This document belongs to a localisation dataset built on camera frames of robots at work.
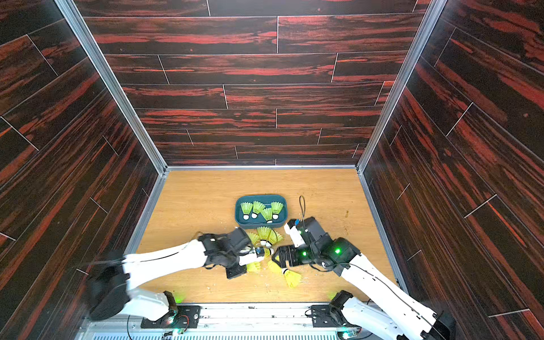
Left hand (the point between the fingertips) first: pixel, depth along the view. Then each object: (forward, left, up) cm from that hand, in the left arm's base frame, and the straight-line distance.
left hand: (245, 267), depth 80 cm
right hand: (+3, -15, +10) cm, 18 cm away
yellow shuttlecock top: (+15, -6, -2) cm, 17 cm away
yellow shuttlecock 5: (+14, -11, -2) cm, 18 cm away
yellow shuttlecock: (+28, +3, 0) cm, 28 cm away
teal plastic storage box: (+23, -4, -5) cm, 24 cm away
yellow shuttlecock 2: (+28, -3, -1) cm, 29 cm away
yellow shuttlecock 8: (-2, -18, -5) cm, 19 cm away
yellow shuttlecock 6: (-1, -3, +4) cm, 5 cm away
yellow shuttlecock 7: (+2, -11, -4) cm, 12 cm away
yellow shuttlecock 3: (+25, -7, 0) cm, 26 cm away
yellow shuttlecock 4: (+29, -11, -1) cm, 31 cm away
